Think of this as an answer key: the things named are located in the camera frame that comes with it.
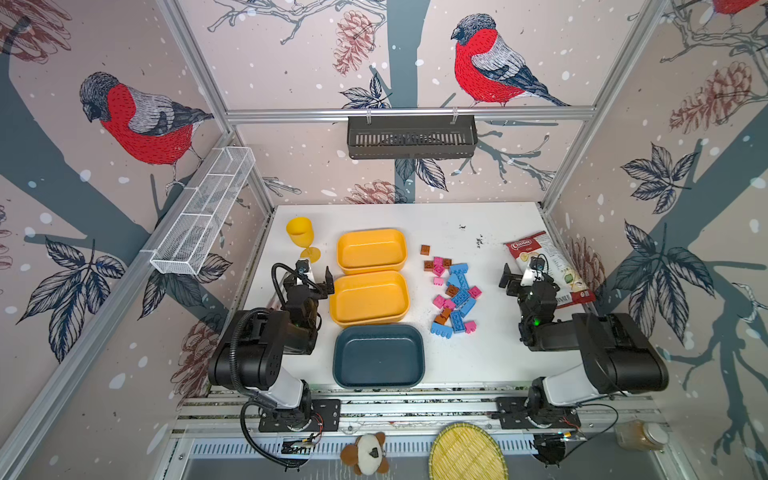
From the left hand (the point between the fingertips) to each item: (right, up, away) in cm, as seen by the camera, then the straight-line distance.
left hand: (316, 263), depth 91 cm
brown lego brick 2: (+37, -2, +10) cm, 38 cm away
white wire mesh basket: (-27, +6, -20) cm, 34 cm away
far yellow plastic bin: (+16, +3, +14) cm, 21 cm away
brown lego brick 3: (+43, -9, +4) cm, 45 cm away
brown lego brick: (+36, +3, +16) cm, 40 cm away
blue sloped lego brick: (+44, -7, +7) cm, 45 cm away
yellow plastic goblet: (-6, +10, +4) cm, 12 cm away
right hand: (+65, 0, 0) cm, 65 cm away
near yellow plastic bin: (+16, -11, +3) cm, 20 cm away
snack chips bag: (+81, -9, +2) cm, 81 cm away
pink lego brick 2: (+40, -4, +10) cm, 41 cm away
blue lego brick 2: (+44, -17, -3) cm, 47 cm away
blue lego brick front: (+39, -20, -4) cm, 44 cm away
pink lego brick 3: (+51, -10, +4) cm, 52 cm away
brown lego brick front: (+40, -16, -1) cm, 43 cm away
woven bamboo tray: (+40, -42, -22) cm, 62 cm away
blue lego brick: (+47, -12, +4) cm, 48 cm away
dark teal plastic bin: (+20, -26, -8) cm, 34 cm away
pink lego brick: (+40, -1, +10) cm, 41 cm away
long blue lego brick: (+46, -3, +8) cm, 47 cm away
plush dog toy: (+18, -41, -25) cm, 51 cm away
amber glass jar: (+79, -35, -26) cm, 90 cm away
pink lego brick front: (+47, -19, -4) cm, 51 cm away
